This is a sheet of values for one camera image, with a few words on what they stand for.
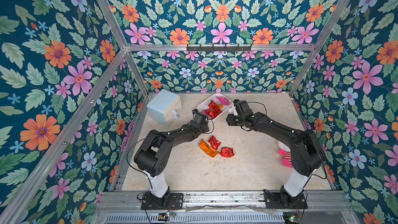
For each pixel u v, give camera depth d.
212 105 1.01
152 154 0.48
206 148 0.91
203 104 1.06
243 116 0.70
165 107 0.93
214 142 0.91
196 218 0.70
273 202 0.74
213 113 1.00
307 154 0.47
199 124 0.75
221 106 1.08
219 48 0.92
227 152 0.86
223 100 1.06
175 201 0.73
